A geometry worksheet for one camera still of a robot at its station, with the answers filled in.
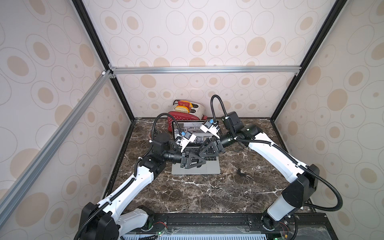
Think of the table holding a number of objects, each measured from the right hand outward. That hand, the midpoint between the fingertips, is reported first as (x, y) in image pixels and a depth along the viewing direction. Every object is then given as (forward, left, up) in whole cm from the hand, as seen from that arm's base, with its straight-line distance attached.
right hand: (199, 158), depth 63 cm
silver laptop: (+14, -7, -31) cm, 35 cm away
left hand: (-2, -2, 0) cm, 3 cm away
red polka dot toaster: (+42, +3, -12) cm, 44 cm away
